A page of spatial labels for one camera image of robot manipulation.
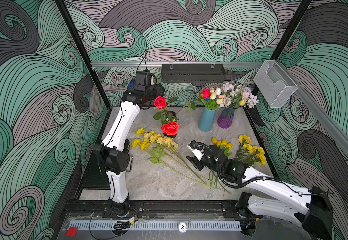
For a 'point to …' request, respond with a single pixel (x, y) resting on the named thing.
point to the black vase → (173, 113)
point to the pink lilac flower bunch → (237, 95)
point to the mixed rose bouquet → (170, 126)
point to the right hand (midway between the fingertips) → (189, 153)
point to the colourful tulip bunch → (211, 97)
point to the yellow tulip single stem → (214, 139)
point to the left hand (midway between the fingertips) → (161, 87)
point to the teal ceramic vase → (206, 119)
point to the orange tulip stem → (229, 192)
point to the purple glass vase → (225, 117)
